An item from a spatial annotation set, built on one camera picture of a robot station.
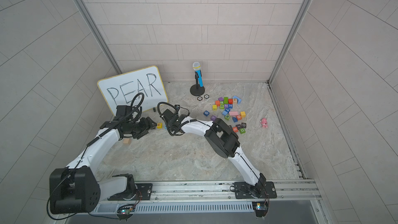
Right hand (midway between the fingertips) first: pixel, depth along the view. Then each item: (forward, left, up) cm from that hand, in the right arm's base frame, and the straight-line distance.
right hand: (173, 124), depth 96 cm
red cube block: (+14, -38, +2) cm, 41 cm away
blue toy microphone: (+25, -17, +25) cm, 39 cm away
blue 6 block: (+6, -21, +2) cm, 22 cm away
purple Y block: (+2, -26, +2) cm, 26 cm away
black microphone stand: (+26, -15, +2) cm, 30 cm away
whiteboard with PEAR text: (+13, +28, +20) cm, 37 cm away
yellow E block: (-2, +7, +4) cm, 8 cm away
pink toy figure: (-3, -56, +1) cm, 56 cm away
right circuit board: (-44, -43, -1) cm, 62 cm away
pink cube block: (+5, -39, 0) cm, 39 cm away
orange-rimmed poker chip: (+19, -17, +1) cm, 26 cm away
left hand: (-6, +7, +11) cm, 14 cm away
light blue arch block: (+13, -44, +3) cm, 46 cm away
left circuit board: (-43, +15, +5) cm, 46 cm away
